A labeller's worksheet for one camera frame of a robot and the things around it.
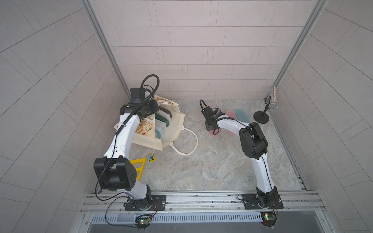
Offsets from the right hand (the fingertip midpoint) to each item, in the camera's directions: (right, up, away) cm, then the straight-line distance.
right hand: (212, 125), depth 104 cm
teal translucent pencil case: (+23, +6, +3) cm, 24 cm away
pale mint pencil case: (-34, +2, -10) cm, 36 cm away
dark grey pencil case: (-33, +10, -3) cm, 35 cm away
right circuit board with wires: (+23, -41, -35) cm, 59 cm away
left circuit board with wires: (-36, -39, -39) cm, 66 cm away
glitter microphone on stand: (+37, +6, +1) cm, 37 cm away
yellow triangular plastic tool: (-44, -23, -23) cm, 55 cm away
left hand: (-32, +14, -22) cm, 42 cm away
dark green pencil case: (-35, +5, -5) cm, 35 cm away
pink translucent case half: (0, -3, -19) cm, 19 cm away
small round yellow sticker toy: (-38, -17, -19) cm, 46 cm away
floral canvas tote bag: (-21, -9, -10) cm, 25 cm away
